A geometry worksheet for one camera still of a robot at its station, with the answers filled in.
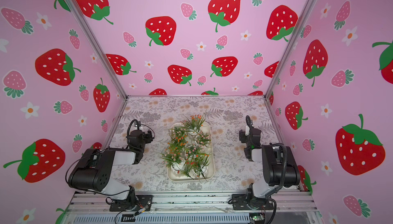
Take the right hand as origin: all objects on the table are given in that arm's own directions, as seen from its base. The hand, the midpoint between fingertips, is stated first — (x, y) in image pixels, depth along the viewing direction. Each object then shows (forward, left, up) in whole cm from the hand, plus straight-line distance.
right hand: (247, 129), depth 95 cm
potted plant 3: (-29, +31, +3) cm, 42 cm away
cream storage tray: (-22, +24, -4) cm, 33 cm away
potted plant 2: (-24, +30, +10) cm, 39 cm away
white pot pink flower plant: (-14, +27, +8) cm, 32 cm away
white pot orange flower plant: (-2, +33, +6) cm, 33 cm away
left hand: (-6, +66, 0) cm, 66 cm away
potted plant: (-25, +41, +10) cm, 49 cm away
